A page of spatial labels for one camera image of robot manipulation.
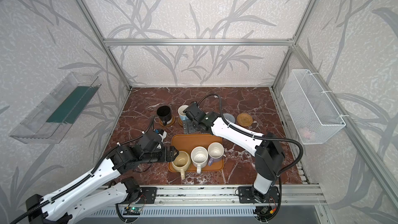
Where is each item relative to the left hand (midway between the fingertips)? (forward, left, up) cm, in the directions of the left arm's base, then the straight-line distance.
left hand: (174, 150), depth 74 cm
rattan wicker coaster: (+26, -41, -15) cm, 50 cm away
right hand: (+16, -8, +2) cm, 18 cm away
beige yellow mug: (-3, -2, -12) cm, 13 cm away
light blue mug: (+23, 0, -4) cm, 23 cm away
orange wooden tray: (+8, -5, -9) cm, 13 cm away
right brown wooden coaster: (+24, +2, -13) cm, 27 cm away
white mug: (+1, -12, -12) cm, 17 cm away
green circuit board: (-24, +19, -15) cm, 34 cm away
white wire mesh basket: (+4, -58, +22) cm, 62 cm away
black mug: (+23, +10, -5) cm, 26 cm away
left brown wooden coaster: (+21, +9, -13) cm, 26 cm away
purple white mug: (+4, -21, -12) cm, 24 cm away
